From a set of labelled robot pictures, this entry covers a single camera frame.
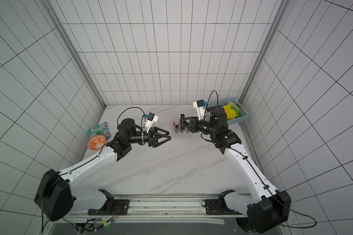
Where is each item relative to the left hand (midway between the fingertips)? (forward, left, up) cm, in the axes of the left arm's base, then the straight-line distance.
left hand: (167, 138), depth 69 cm
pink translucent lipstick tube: (+14, -6, -7) cm, 17 cm away
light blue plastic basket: (+46, -41, -21) cm, 65 cm away
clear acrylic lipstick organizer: (+3, -7, +3) cm, 9 cm away
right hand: (+5, -4, +5) cm, 9 cm away
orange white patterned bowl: (+11, +49, -25) cm, 56 cm away
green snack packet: (+21, +49, -24) cm, 59 cm away
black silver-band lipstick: (+21, -4, -22) cm, 30 cm away
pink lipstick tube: (+22, -2, -19) cm, 29 cm away
